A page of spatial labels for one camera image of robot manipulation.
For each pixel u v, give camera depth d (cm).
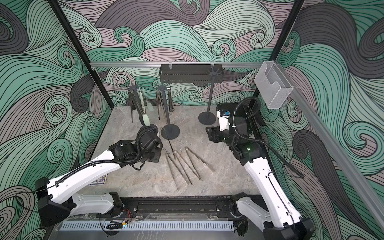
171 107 83
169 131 103
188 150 95
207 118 112
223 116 60
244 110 111
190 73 93
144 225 70
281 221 36
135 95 75
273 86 77
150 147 54
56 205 39
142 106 80
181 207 75
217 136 62
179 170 86
